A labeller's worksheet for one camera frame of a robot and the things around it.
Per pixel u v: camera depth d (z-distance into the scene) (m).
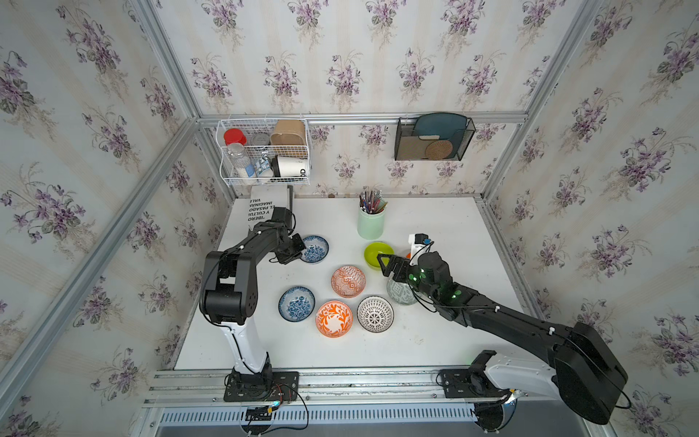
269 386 0.67
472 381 0.66
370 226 1.07
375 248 0.99
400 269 0.70
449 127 0.96
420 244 0.72
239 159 0.86
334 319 0.84
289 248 0.84
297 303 0.88
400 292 0.91
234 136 0.91
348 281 0.93
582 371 0.40
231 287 0.50
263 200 1.08
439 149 0.98
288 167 0.93
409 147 0.97
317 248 1.01
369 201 1.01
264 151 0.93
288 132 0.89
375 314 0.86
